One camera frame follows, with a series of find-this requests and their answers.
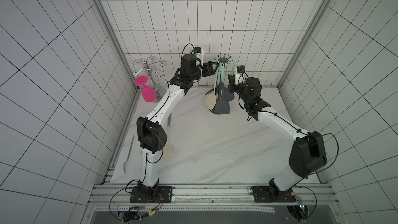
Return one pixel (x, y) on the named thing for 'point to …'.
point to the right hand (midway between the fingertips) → (233, 71)
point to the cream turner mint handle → (211, 100)
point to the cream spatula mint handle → (169, 150)
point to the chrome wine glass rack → (151, 67)
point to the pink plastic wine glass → (148, 94)
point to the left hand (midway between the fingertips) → (215, 67)
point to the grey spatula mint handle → (222, 106)
